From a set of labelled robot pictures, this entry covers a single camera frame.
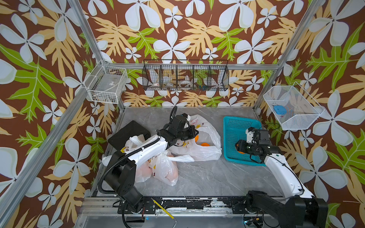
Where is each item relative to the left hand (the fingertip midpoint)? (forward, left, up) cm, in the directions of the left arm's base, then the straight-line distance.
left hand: (200, 130), depth 81 cm
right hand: (-4, -24, -8) cm, 25 cm away
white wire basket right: (+11, -55, +7) cm, 56 cm away
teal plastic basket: (+14, -28, -19) cm, 37 cm away
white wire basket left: (+25, +58, +13) cm, 64 cm away
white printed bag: (-20, +20, -5) cm, 29 cm away
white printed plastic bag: (-19, +32, -13) cm, 39 cm away
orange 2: (-12, -21, -3) cm, 25 cm away
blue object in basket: (+12, -48, +5) cm, 50 cm away
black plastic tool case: (+4, +54, -17) cm, 57 cm away
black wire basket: (+41, +9, +10) cm, 43 cm away
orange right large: (+6, 0, -18) cm, 19 cm away
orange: (0, -5, -16) cm, 17 cm away
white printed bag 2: (+1, -5, -6) cm, 7 cm away
